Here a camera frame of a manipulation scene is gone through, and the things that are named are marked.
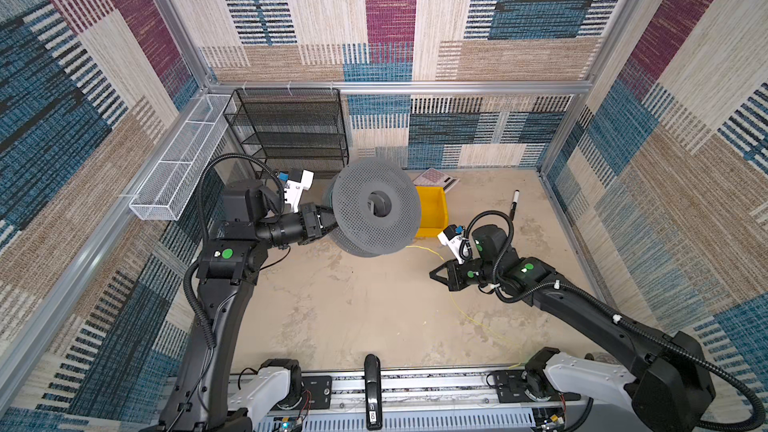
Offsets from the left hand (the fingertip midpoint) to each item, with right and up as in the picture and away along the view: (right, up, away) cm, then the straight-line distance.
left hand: (347, 214), depth 60 cm
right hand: (+20, -17, +16) cm, 31 cm away
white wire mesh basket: (-44, +6, +12) cm, 46 cm away
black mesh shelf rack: (-27, +30, +48) cm, 63 cm away
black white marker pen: (+54, +2, +50) cm, 74 cm away
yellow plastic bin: (+25, -3, +50) cm, 56 cm away
